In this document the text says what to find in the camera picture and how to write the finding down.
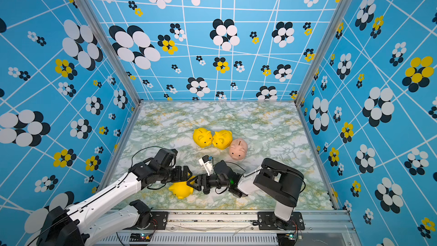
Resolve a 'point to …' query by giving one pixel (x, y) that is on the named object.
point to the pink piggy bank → (238, 149)
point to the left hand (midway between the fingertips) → (187, 174)
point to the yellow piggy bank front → (181, 189)
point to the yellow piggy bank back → (222, 139)
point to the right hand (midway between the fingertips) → (193, 183)
